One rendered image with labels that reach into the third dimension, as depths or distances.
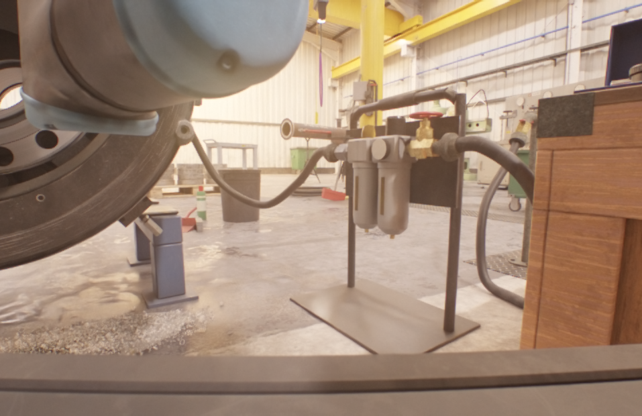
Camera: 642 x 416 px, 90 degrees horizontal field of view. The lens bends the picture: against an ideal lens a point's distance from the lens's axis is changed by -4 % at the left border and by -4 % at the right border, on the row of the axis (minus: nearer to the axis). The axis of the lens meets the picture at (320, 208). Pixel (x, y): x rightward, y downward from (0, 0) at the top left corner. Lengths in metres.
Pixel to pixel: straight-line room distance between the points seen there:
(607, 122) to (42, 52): 0.48
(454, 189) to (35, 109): 0.70
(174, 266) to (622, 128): 1.00
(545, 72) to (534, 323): 11.76
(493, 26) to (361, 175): 12.82
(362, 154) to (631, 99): 0.57
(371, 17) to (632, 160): 4.02
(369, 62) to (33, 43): 3.99
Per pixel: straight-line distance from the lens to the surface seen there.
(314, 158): 1.09
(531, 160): 1.54
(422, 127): 0.77
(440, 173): 0.81
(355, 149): 0.88
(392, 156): 0.79
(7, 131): 0.81
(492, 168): 6.84
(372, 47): 4.23
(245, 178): 2.38
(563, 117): 0.46
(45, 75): 0.29
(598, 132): 0.45
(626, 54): 0.67
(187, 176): 4.88
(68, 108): 0.29
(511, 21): 13.23
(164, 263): 1.06
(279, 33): 0.18
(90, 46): 0.21
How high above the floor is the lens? 0.39
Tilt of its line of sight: 7 degrees down
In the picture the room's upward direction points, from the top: straight up
